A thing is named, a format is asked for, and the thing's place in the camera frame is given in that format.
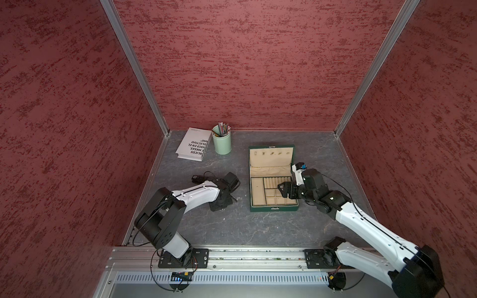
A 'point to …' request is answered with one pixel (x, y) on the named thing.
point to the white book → (194, 144)
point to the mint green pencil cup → (222, 144)
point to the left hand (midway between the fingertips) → (222, 208)
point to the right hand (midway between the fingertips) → (284, 189)
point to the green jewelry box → (269, 166)
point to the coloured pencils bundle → (223, 129)
